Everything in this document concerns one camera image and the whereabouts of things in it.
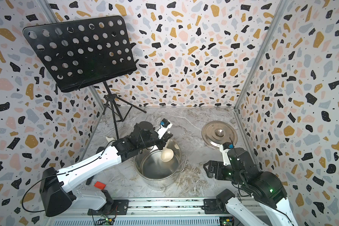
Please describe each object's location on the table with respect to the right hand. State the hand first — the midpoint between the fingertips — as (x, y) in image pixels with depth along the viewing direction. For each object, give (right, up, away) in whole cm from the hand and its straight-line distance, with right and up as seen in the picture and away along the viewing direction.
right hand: (210, 167), depth 62 cm
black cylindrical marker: (-66, +1, +31) cm, 73 cm away
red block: (-59, -16, +18) cm, 64 cm away
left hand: (-17, +14, +10) cm, 24 cm away
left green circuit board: (-50, -30, +8) cm, 59 cm away
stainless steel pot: (-32, -11, +26) cm, 42 cm away
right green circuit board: (+11, -31, +9) cm, 34 cm away
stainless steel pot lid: (+12, +11, +41) cm, 44 cm away
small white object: (-64, +7, +37) cm, 74 cm away
